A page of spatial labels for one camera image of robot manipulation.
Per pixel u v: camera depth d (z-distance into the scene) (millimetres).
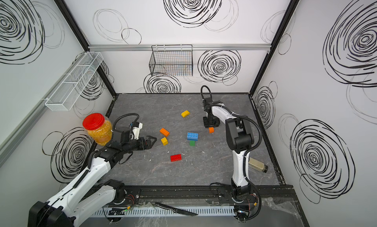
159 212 771
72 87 709
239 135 552
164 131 965
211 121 864
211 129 967
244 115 547
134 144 686
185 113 1080
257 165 804
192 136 845
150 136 723
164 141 910
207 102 847
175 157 846
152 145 738
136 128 727
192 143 888
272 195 754
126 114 606
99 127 808
